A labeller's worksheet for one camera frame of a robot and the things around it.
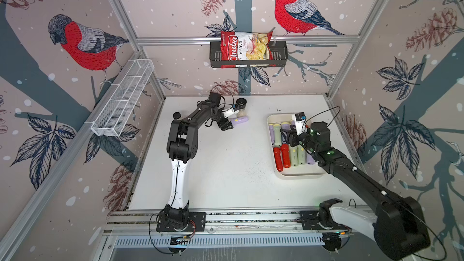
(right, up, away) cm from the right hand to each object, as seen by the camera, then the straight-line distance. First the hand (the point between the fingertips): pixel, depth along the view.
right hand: (285, 126), depth 84 cm
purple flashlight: (-22, +2, +21) cm, 30 cm away
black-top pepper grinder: (-20, +12, +20) cm, 31 cm away
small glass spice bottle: (-57, +5, +14) cm, 58 cm away
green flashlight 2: (+6, -16, +6) cm, 18 cm away
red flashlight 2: (+1, -16, +5) cm, 17 cm away
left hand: (-27, +4, +20) cm, 34 cm away
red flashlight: (-2, -15, +6) cm, 16 cm away
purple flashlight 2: (+3, -1, +12) cm, 12 cm away
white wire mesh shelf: (-73, +5, -13) cm, 74 cm away
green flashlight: (-2, -5, +9) cm, 10 cm away
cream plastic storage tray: (+7, -23, +3) cm, 24 cm away
